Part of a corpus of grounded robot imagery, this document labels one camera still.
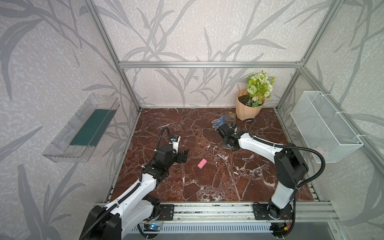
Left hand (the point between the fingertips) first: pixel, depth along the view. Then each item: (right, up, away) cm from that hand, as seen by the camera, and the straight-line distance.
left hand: (183, 143), depth 84 cm
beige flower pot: (+41, +18, +18) cm, 48 cm away
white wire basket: (+66, +10, -18) cm, 69 cm away
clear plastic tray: (-43, +3, -22) cm, 49 cm away
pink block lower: (+11, -14, +6) cm, 19 cm away
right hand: (+28, +1, +9) cm, 30 cm away
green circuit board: (-12, -38, -13) cm, 42 cm away
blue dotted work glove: (+24, +12, +28) cm, 38 cm away
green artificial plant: (+47, +35, +10) cm, 60 cm away
